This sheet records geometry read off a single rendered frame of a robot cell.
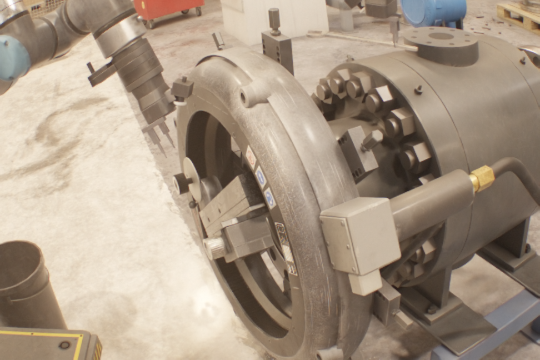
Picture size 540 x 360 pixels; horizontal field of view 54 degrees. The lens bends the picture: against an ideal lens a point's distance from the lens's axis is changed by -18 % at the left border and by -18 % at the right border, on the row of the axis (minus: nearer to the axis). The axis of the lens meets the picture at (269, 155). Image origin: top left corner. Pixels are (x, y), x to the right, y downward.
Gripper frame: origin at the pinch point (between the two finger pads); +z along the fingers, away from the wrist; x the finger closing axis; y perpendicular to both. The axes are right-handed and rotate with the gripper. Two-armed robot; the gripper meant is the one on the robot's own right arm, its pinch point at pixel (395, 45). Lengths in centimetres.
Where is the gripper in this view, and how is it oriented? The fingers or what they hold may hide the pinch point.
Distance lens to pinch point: 114.7
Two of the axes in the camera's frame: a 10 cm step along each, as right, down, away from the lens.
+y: -8.7, -1.8, 4.6
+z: 0.8, 8.7, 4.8
